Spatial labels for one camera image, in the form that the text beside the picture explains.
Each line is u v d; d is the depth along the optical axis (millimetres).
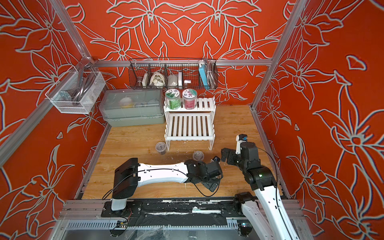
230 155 643
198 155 872
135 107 978
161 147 899
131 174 510
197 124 924
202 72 837
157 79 899
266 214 453
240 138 654
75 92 780
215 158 692
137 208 730
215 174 586
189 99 758
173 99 758
